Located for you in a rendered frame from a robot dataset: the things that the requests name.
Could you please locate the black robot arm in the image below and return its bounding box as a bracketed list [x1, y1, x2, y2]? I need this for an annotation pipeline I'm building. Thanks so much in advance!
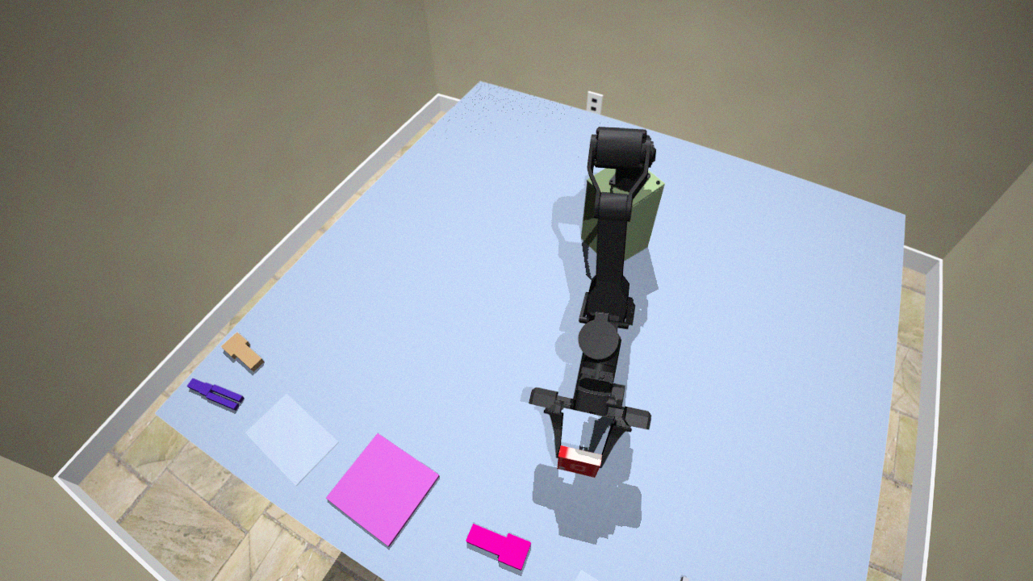
[574, 127, 656, 416]

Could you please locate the pink flat square panel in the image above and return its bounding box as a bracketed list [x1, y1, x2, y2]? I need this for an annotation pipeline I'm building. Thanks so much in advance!
[326, 433, 440, 547]

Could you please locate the magenta flat stepped block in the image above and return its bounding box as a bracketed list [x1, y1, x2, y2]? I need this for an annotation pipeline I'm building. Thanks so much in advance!
[467, 525, 531, 571]

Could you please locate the pale blue mat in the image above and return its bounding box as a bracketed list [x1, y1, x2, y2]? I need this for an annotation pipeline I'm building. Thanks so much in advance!
[155, 82, 905, 581]

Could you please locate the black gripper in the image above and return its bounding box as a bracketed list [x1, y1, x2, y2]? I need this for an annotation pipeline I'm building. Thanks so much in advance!
[529, 361, 651, 468]

